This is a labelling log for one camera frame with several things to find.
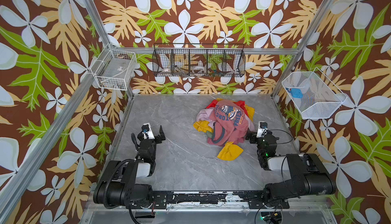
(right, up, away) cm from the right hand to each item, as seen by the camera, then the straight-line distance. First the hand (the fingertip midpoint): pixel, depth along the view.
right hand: (255, 127), depth 91 cm
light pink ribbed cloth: (-30, +7, +7) cm, 32 cm away
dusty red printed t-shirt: (-16, +3, -4) cm, 17 cm away
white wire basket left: (-83, +34, -5) cm, 90 cm away
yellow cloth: (-16, -13, -4) cm, 21 cm away
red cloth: (-24, +15, +11) cm, 30 cm away
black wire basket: (-37, +43, +7) cm, 57 cm away
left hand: (-62, +1, -4) cm, 62 cm away
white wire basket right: (+29, +20, -7) cm, 36 cm away
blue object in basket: (+21, +20, -6) cm, 30 cm away
